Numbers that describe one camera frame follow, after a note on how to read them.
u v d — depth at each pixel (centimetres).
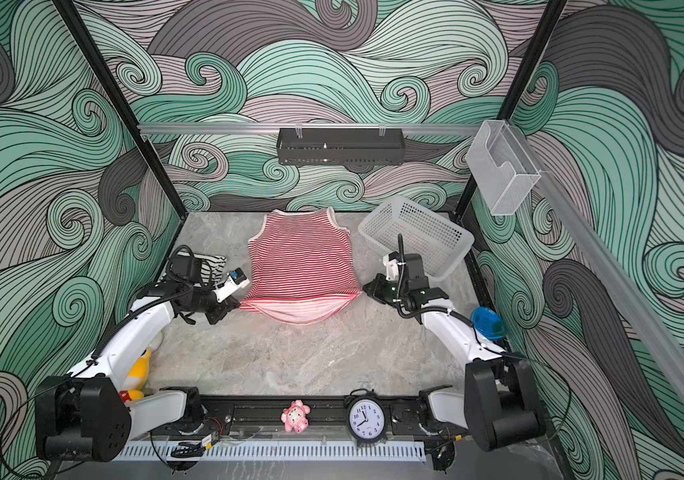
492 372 41
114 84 84
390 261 80
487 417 41
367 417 71
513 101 87
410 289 66
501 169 78
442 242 108
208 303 71
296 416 71
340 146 94
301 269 103
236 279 73
